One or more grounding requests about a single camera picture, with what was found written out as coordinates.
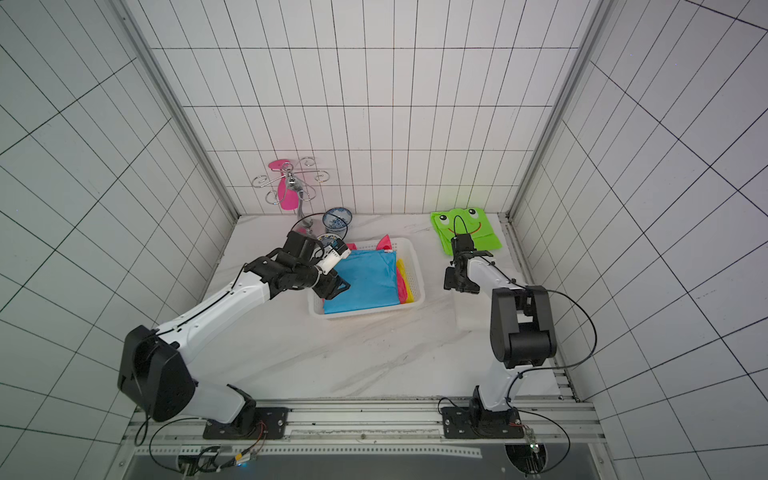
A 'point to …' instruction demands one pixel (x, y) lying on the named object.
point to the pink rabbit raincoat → (386, 245)
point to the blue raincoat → (373, 279)
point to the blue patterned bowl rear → (336, 219)
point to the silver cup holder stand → (292, 183)
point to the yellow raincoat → (401, 266)
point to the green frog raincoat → (447, 223)
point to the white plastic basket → (404, 249)
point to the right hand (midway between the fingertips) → (449, 281)
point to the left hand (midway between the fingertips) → (335, 284)
